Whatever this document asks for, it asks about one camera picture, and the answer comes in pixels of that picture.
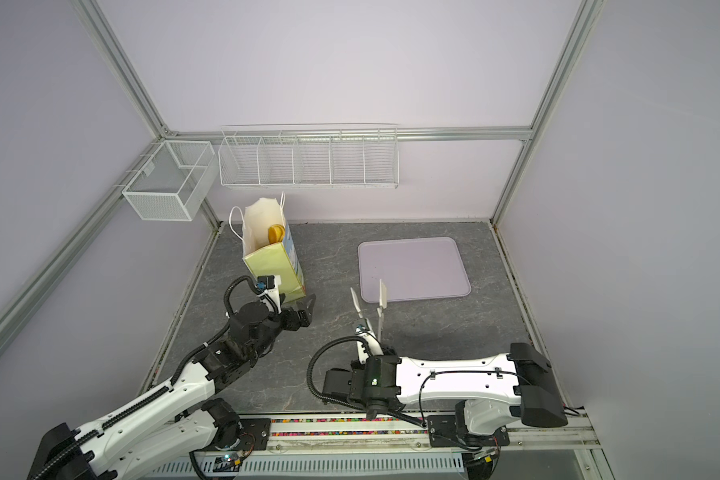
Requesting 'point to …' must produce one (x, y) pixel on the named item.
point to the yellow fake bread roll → (276, 234)
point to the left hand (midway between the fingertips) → (301, 299)
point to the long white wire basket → (316, 158)
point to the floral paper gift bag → (267, 245)
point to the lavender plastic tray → (412, 268)
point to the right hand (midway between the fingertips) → (372, 354)
